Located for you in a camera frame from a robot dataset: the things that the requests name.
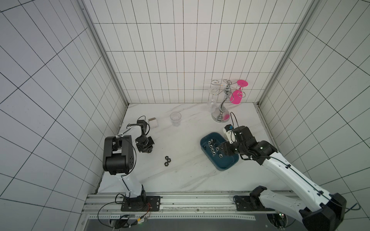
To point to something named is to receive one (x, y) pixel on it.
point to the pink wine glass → (236, 96)
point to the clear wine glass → (211, 104)
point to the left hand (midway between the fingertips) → (150, 151)
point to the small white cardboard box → (152, 122)
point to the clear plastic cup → (175, 117)
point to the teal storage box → (221, 164)
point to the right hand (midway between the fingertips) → (218, 146)
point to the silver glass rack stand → (221, 114)
